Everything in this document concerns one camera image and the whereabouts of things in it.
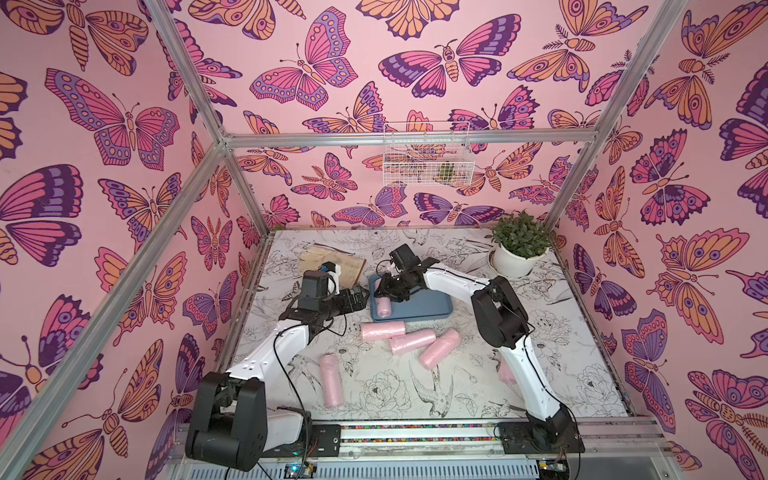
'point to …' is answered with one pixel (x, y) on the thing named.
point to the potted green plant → (521, 240)
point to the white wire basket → (421, 154)
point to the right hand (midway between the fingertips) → (369, 299)
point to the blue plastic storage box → (424, 304)
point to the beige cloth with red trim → (313, 256)
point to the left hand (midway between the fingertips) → (360, 293)
